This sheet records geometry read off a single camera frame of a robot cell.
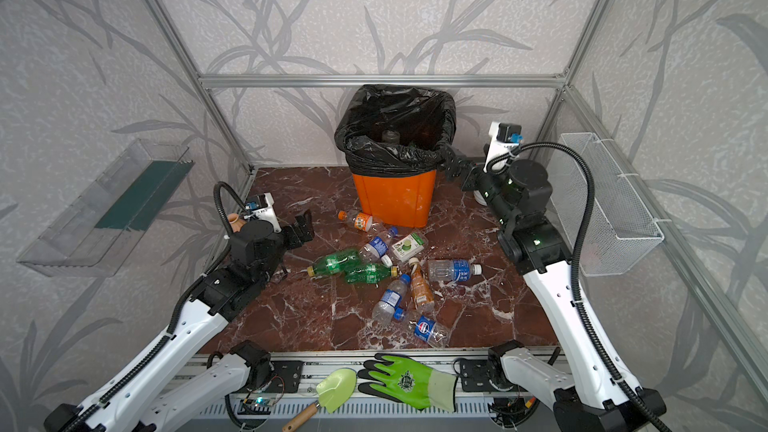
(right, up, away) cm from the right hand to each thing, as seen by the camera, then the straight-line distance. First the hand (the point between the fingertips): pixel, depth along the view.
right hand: (468, 135), depth 62 cm
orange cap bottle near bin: (-27, -22, +37) cm, 51 cm away
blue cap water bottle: (-19, -45, +19) cm, 52 cm away
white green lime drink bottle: (-12, -29, +32) cm, 45 cm away
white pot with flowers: (+14, -14, +46) cm, 51 cm away
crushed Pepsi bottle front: (-7, -48, +15) cm, 51 cm away
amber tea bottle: (-9, -39, +22) cm, 46 cm away
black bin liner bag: (-20, +10, +39) cm, 45 cm away
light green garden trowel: (-31, -61, +10) cm, 69 cm away
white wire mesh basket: (+33, -21, +1) cm, 39 cm away
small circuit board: (-49, -64, +10) cm, 82 cm away
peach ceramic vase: (-65, -21, +28) cm, 74 cm away
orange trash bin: (-16, -15, +43) cm, 48 cm away
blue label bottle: (-21, -30, +32) cm, 49 cm away
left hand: (-40, -16, +12) cm, 44 cm away
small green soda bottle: (-24, -36, +25) cm, 50 cm away
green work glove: (-12, -59, +10) cm, 61 cm away
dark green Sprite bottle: (-35, -33, +27) cm, 55 cm away
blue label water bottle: (+1, -35, +25) cm, 43 cm away
